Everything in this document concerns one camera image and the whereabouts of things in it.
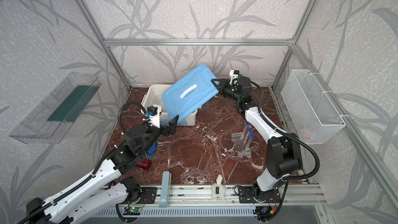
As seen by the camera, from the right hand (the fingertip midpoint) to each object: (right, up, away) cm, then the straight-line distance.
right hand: (211, 76), depth 77 cm
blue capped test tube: (+14, -22, -17) cm, 31 cm away
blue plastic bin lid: (-14, -10, +5) cm, 18 cm away
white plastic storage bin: (-38, -9, +22) cm, 45 cm away
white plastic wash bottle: (+3, -54, -5) cm, 55 cm away
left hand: (-18, -17, -7) cm, 25 cm away
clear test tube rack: (+17, -38, +12) cm, 43 cm away
